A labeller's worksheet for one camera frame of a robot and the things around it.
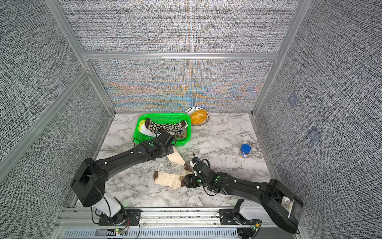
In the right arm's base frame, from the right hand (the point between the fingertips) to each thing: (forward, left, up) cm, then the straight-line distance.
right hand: (187, 176), depth 82 cm
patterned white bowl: (+54, -3, -3) cm, 54 cm away
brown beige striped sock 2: (0, +8, -5) cm, 10 cm away
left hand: (+16, +8, +5) cm, 18 cm away
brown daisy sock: (+35, +10, 0) cm, 36 cm away
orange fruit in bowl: (+44, -8, 0) cm, 44 cm away
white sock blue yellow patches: (+31, +29, +4) cm, 43 cm away
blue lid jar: (+16, -35, +2) cm, 39 cm away
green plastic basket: (+51, +15, -9) cm, 54 cm away
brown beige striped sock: (+10, +7, +2) cm, 13 cm away
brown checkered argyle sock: (+31, +4, -3) cm, 32 cm away
